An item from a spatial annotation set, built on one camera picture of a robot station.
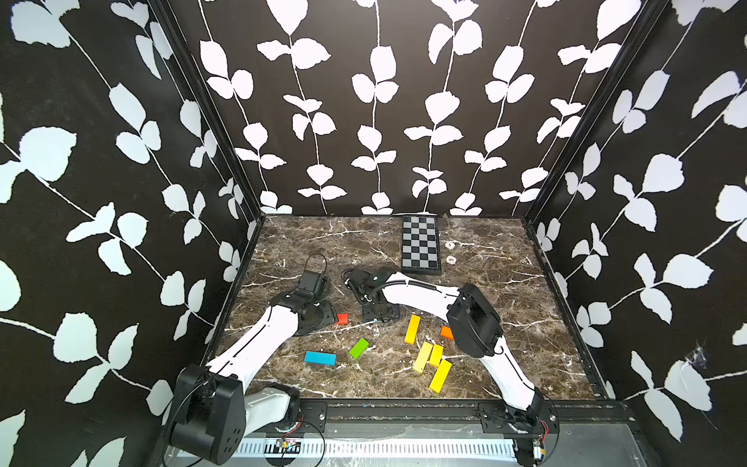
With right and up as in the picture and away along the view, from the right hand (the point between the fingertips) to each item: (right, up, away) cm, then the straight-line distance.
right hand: (374, 314), depth 92 cm
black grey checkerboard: (+17, +22, +15) cm, 32 cm away
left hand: (-14, +2, -6) cm, 15 cm away
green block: (-4, -9, -6) cm, 12 cm away
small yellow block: (+19, -10, -8) cm, 23 cm away
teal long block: (-15, -10, -10) cm, 21 cm away
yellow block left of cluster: (+15, -10, -8) cm, 20 cm away
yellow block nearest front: (+19, -15, -12) cm, 27 cm away
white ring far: (+29, +22, +20) cm, 41 cm away
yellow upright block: (+13, -2, -2) cm, 13 cm away
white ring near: (+28, +17, +15) cm, 36 cm away
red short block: (-10, -1, -1) cm, 10 cm away
